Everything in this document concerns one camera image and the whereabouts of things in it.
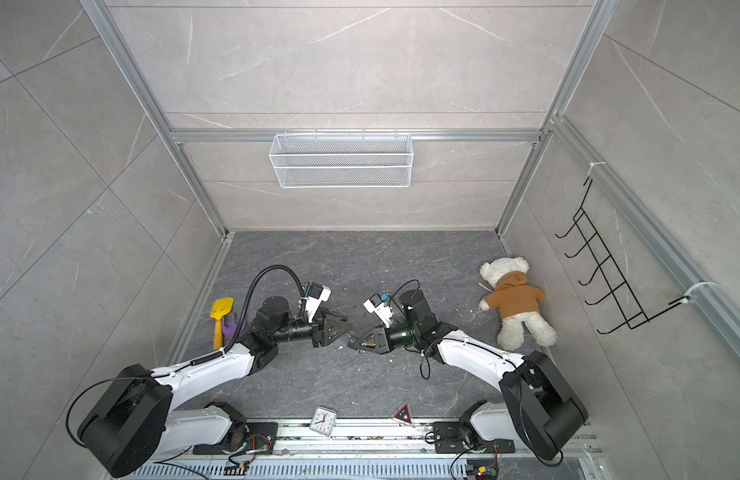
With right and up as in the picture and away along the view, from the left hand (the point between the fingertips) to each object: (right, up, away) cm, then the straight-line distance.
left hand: (349, 319), depth 76 cm
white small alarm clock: (-7, -26, -1) cm, 27 cm away
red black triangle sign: (+14, -26, +2) cm, 29 cm away
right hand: (+2, -7, +1) cm, 7 cm away
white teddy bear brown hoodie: (+51, +2, +15) cm, 53 cm away
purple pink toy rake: (-39, -7, +16) cm, 43 cm away
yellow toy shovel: (-44, -1, +20) cm, 49 cm away
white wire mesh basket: (-16, +49, +25) cm, 57 cm away
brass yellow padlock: (+6, -6, -3) cm, 8 cm away
